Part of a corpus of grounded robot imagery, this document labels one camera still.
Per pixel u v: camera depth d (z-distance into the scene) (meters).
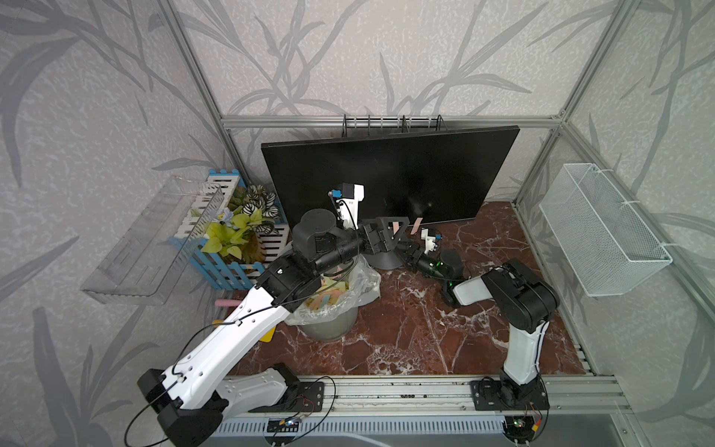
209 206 0.72
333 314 0.63
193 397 0.37
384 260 1.05
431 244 0.86
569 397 0.76
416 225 0.90
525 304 0.51
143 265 0.64
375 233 0.51
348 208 0.53
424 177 1.15
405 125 0.91
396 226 0.87
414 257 0.81
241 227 0.81
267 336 0.84
